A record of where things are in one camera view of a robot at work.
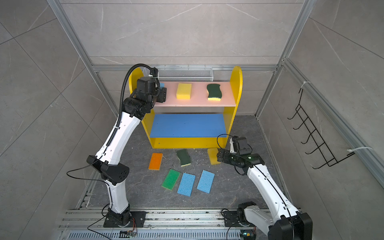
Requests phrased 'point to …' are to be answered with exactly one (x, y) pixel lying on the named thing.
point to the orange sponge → (155, 161)
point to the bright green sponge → (171, 179)
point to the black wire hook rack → (314, 135)
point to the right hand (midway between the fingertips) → (226, 156)
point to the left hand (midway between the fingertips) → (157, 85)
